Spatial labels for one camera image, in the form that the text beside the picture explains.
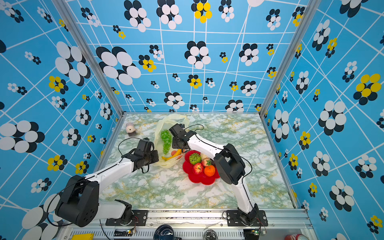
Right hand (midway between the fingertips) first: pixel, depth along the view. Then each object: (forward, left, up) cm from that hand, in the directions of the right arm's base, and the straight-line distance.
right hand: (177, 143), depth 94 cm
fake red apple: (-16, -13, -2) cm, 21 cm away
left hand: (-7, +11, -2) cm, 14 cm away
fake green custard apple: (-10, -12, 0) cm, 16 cm away
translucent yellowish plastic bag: (-5, +6, -7) cm, 11 cm away
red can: (-47, -54, +2) cm, 71 cm away
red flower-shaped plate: (-20, -15, -5) cm, 26 cm away
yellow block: (-48, +39, -5) cm, 62 cm away
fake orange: (-17, -20, -2) cm, 26 cm away
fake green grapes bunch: (+7, +9, -2) cm, 11 cm away
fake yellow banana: (-4, 0, -4) cm, 6 cm away
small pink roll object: (+11, +33, +1) cm, 35 cm away
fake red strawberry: (-13, -18, +1) cm, 22 cm away
